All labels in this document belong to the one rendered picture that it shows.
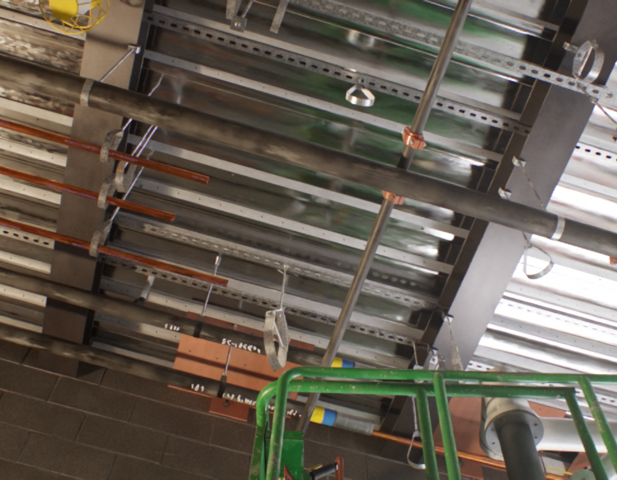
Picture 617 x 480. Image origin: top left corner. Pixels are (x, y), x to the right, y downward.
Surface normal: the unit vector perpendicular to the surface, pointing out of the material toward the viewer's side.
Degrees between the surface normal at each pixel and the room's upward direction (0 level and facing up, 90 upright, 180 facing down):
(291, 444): 180
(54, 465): 90
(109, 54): 180
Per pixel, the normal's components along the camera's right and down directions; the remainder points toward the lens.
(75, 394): 0.28, -0.84
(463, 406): -0.05, 0.47
